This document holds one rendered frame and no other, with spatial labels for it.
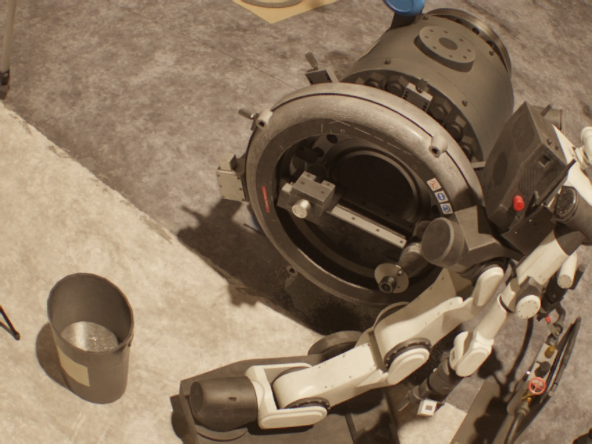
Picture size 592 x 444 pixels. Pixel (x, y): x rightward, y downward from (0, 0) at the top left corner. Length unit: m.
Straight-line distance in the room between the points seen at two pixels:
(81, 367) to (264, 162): 0.87
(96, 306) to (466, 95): 1.35
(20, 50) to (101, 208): 1.24
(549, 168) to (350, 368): 0.89
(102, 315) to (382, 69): 1.17
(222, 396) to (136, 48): 2.09
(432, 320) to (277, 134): 0.69
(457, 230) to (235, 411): 0.82
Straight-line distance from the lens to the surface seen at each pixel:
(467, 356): 2.41
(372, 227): 2.87
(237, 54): 4.34
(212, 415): 2.72
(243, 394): 2.72
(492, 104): 3.19
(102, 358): 2.75
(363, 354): 2.75
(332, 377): 2.76
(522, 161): 2.26
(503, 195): 2.31
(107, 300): 2.95
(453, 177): 2.67
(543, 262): 2.25
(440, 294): 2.61
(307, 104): 2.75
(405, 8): 3.26
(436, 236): 2.40
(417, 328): 2.62
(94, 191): 3.64
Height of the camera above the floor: 2.62
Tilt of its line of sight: 46 degrees down
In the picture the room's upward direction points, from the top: 16 degrees clockwise
